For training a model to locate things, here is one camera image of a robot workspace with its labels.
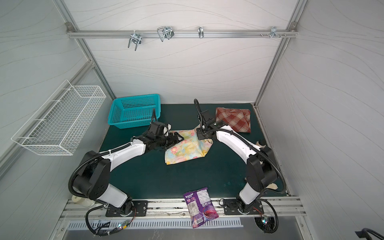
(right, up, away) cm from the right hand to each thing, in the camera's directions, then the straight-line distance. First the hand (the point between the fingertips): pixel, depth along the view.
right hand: (204, 129), depth 88 cm
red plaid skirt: (+26, +6, +20) cm, 34 cm away
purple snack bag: (-3, -37, -16) cm, 40 cm away
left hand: (-13, -6, -1) cm, 14 cm away
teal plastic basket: (-55, +12, +31) cm, 64 cm away
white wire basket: (-69, +2, -20) cm, 72 cm away
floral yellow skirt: (-9, -12, +5) cm, 16 cm away
